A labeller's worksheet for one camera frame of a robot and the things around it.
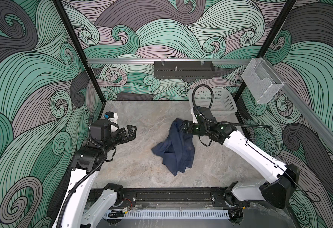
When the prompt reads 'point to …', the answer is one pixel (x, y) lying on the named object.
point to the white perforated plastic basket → (223, 102)
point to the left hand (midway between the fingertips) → (128, 128)
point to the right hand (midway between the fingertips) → (183, 127)
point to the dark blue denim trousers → (177, 150)
